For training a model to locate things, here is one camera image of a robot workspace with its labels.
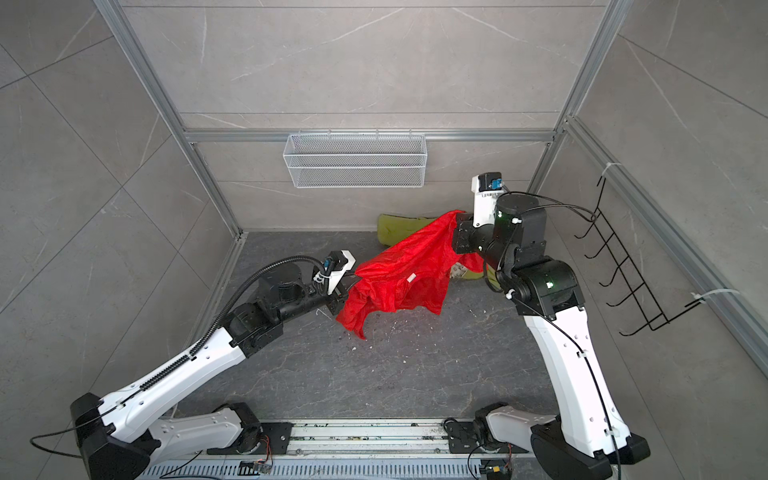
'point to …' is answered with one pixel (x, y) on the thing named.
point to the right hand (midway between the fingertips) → (458, 212)
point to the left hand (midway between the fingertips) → (358, 267)
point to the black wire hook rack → (641, 292)
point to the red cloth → (414, 273)
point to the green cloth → (393, 229)
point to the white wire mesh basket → (356, 161)
